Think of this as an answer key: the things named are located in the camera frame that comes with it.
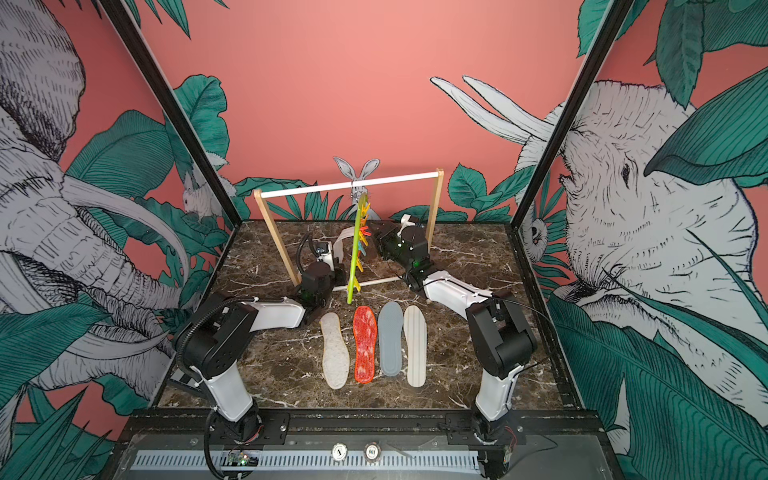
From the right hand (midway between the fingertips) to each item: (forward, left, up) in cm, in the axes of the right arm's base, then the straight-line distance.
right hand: (363, 222), depth 82 cm
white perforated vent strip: (-53, +11, -28) cm, 61 cm away
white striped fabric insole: (-19, -16, -29) cm, 38 cm away
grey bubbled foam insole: (-19, -8, -28) cm, 35 cm away
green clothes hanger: (+34, +5, -20) cm, 39 cm away
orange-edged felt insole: (-21, 0, -29) cm, 35 cm away
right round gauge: (-51, -4, -22) cm, 56 cm away
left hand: (+1, +8, -15) cm, 17 cm away
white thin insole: (0, +8, -9) cm, 12 cm away
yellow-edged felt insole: (-29, +8, -28) cm, 41 cm away
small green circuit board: (-52, +27, -28) cm, 65 cm away
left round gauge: (-50, +4, -28) cm, 58 cm away
